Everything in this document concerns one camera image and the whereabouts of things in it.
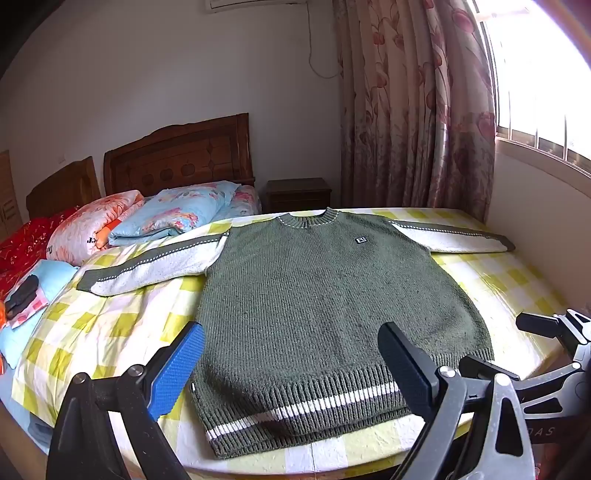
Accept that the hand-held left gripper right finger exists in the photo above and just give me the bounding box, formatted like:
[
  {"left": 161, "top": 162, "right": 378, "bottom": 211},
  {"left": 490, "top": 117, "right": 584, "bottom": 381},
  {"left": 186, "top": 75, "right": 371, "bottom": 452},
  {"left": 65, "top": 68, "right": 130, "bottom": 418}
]
[{"left": 377, "top": 322, "right": 539, "bottom": 480}]

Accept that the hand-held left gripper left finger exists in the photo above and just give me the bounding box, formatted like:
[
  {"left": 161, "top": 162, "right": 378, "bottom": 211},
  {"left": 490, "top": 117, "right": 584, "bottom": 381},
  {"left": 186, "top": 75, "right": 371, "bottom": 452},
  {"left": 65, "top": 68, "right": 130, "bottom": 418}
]
[{"left": 45, "top": 322, "right": 206, "bottom": 480}]

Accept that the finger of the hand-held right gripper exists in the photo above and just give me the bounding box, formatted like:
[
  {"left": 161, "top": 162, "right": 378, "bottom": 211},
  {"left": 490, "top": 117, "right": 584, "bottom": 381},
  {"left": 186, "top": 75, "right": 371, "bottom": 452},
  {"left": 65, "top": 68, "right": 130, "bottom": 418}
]
[
  {"left": 458, "top": 354, "right": 591, "bottom": 416},
  {"left": 516, "top": 309, "right": 591, "bottom": 356}
]

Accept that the green knit sweater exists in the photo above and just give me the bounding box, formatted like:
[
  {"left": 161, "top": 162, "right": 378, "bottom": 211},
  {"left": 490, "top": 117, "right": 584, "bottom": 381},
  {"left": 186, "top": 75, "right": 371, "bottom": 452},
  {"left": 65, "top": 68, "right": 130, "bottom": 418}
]
[{"left": 76, "top": 208, "right": 516, "bottom": 459}]

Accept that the yellow checked bed sheet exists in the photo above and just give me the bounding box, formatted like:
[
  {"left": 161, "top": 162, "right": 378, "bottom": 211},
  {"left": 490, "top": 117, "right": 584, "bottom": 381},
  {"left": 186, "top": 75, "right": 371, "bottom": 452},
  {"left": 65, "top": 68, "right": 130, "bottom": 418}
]
[{"left": 0, "top": 208, "right": 583, "bottom": 480}]

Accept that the light blue pillow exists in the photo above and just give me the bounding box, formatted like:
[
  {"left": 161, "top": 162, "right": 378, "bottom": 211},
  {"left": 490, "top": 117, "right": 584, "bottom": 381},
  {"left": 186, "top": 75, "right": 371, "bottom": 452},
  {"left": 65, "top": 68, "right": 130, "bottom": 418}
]
[{"left": 0, "top": 259, "right": 79, "bottom": 370}]

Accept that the pink cloth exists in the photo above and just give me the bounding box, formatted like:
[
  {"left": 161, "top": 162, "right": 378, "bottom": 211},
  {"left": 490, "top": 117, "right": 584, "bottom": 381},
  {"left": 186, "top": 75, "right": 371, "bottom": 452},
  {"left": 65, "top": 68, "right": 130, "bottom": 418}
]
[{"left": 4, "top": 287, "right": 49, "bottom": 330}]

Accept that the light blue floral quilt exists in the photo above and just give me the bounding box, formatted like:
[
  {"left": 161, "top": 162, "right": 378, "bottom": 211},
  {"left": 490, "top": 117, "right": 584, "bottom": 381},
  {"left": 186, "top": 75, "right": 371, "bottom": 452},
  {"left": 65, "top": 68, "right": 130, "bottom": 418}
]
[{"left": 108, "top": 180, "right": 241, "bottom": 248}]

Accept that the black object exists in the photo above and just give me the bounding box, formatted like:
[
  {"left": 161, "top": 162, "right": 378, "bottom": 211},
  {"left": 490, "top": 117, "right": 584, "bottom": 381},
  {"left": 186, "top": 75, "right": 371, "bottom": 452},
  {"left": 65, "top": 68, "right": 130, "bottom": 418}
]
[{"left": 4, "top": 274, "right": 40, "bottom": 320}]

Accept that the pink floral pillow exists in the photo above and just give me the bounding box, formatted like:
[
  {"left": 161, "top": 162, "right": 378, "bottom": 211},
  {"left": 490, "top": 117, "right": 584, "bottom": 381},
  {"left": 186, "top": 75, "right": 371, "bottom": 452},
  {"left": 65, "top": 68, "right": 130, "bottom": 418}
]
[
  {"left": 46, "top": 190, "right": 145, "bottom": 267},
  {"left": 230, "top": 185, "right": 262, "bottom": 217}
]

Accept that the red floral blanket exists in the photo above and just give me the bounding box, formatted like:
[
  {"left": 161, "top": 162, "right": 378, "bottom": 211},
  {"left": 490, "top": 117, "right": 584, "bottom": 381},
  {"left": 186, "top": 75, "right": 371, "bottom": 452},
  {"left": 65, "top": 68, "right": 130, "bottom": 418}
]
[{"left": 0, "top": 207, "right": 80, "bottom": 297}]

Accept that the dark wooden nightstand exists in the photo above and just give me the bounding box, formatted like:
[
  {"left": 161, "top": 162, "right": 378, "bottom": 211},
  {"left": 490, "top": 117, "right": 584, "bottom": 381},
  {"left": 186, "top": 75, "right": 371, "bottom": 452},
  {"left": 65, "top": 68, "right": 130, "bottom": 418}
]
[{"left": 264, "top": 178, "right": 334, "bottom": 214}]

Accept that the small wooden headboard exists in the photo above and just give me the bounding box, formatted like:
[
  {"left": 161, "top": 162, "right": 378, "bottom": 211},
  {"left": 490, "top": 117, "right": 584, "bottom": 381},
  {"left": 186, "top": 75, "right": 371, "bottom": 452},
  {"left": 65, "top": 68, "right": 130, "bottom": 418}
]
[{"left": 25, "top": 156, "right": 101, "bottom": 220}]

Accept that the large wooden headboard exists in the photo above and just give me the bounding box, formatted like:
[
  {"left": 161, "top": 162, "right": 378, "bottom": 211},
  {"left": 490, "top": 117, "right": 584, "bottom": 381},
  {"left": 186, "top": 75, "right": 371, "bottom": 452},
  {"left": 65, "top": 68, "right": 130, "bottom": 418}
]
[{"left": 103, "top": 113, "right": 256, "bottom": 198}]

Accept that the wooden wardrobe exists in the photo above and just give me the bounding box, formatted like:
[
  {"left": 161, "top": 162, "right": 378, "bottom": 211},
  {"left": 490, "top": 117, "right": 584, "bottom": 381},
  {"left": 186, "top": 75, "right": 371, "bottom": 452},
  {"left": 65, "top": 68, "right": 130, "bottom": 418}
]
[{"left": 0, "top": 150, "right": 24, "bottom": 241}]

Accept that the barred window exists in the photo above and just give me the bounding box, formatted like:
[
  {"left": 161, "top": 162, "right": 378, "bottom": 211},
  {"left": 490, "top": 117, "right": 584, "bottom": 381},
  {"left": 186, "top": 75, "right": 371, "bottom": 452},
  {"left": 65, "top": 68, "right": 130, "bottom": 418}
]
[{"left": 466, "top": 0, "right": 591, "bottom": 168}]

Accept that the floral curtain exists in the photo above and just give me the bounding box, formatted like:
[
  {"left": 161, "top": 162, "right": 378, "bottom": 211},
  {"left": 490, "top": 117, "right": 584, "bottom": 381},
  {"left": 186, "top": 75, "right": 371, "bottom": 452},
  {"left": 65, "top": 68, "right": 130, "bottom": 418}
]
[{"left": 332, "top": 0, "right": 498, "bottom": 223}]

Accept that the white cable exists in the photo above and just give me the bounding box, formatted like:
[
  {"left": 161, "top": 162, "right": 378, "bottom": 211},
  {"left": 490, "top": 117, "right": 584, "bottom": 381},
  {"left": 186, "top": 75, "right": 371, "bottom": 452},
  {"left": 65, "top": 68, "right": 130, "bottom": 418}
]
[{"left": 306, "top": 2, "right": 343, "bottom": 79}]

